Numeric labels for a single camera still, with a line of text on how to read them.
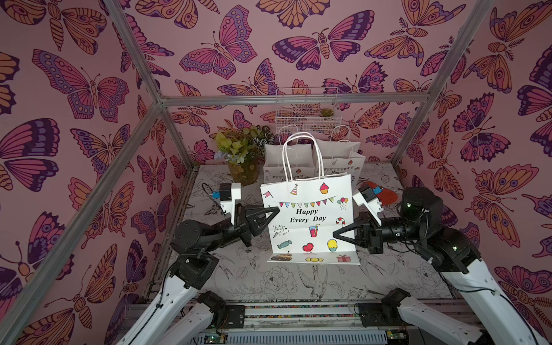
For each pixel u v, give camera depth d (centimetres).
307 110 96
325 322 73
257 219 52
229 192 45
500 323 37
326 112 93
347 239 52
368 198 47
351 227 50
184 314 47
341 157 88
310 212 50
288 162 125
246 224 48
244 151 99
